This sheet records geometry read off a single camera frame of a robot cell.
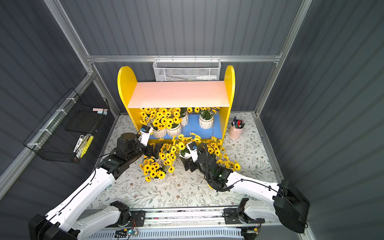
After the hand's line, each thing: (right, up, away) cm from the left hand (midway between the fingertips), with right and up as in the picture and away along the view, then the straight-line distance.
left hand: (154, 140), depth 76 cm
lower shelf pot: (+15, +13, +14) cm, 24 cm away
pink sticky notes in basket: (-33, +16, +9) cm, 38 cm away
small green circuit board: (-13, -45, -4) cm, 47 cm away
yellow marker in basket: (-30, -2, -6) cm, 31 cm away
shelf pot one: (0, +11, +7) cm, 13 cm away
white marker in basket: (-34, 0, -5) cm, 35 cm away
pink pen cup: (+48, +6, +21) cm, 53 cm away
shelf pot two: (-1, -16, 0) cm, 16 cm away
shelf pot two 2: (+9, +10, +1) cm, 13 cm away
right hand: (+18, -6, +2) cm, 19 cm away
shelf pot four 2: (+28, +12, +13) cm, 33 cm away
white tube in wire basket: (+29, +38, +18) cm, 51 cm away
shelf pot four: (+8, -6, -5) cm, 11 cm away
